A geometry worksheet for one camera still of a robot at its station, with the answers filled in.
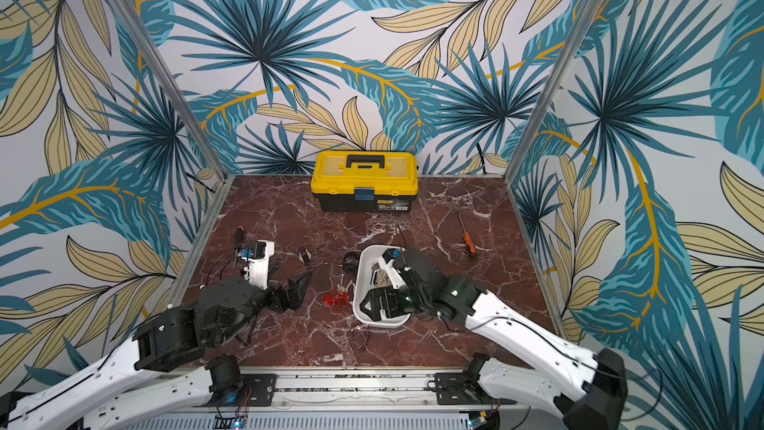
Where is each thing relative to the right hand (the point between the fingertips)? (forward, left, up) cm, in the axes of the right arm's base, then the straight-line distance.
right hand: (375, 303), depth 71 cm
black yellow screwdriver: (+31, +46, -14) cm, 57 cm away
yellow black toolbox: (+41, +3, -1) cm, 42 cm away
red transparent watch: (+7, +10, -14) cm, 18 cm away
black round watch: (+20, +8, -16) cm, 27 cm away
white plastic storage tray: (+15, +2, -15) cm, 21 cm away
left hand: (+4, +17, +8) cm, 20 cm away
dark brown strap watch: (+21, +22, -12) cm, 33 cm away
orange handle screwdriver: (+26, -31, -15) cm, 44 cm away
